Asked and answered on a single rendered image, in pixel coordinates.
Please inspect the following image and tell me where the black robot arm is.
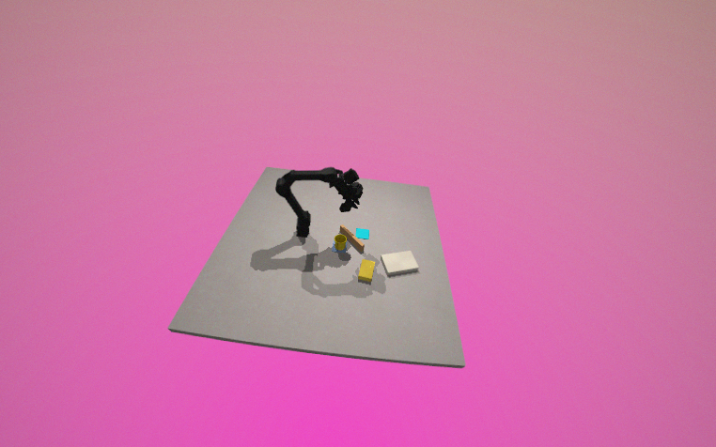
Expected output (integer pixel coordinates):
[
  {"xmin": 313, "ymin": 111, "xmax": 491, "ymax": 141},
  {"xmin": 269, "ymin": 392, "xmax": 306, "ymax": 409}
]
[{"xmin": 275, "ymin": 166, "xmax": 363, "ymax": 238}]

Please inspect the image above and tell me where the white flat rectangular slab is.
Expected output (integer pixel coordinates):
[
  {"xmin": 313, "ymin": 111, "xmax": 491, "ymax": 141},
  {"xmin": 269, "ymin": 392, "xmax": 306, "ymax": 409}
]
[{"xmin": 381, "ymin": 251, "xmax": 418, "ymax": 275}]

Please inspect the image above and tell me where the yellow rectangular block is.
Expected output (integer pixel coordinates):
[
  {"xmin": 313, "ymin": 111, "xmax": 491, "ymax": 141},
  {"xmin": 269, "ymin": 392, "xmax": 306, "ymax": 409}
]
[{"xmin": 358, "ymin": 259, "xmax": 375, "ymax": 282}]

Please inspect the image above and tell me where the yellow cup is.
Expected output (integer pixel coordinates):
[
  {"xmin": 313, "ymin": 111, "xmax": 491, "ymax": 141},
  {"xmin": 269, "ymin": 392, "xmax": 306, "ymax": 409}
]
[{"xmin": 335, "ymin": 235, "xmax": 347, "ymax": 251}]

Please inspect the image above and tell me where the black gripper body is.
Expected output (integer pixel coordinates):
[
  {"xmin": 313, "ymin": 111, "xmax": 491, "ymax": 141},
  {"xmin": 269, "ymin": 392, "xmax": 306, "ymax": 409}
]
[{"xmin": 338, "ymin": 182, "xmax": 359, "ymax": 212}]

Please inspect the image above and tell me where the light wooden beam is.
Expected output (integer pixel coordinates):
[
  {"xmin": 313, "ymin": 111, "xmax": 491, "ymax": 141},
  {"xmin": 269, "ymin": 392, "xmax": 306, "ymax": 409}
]
[{"xmin": 340, "ymin": 224, "xmax": 365, "ymax": 252}]

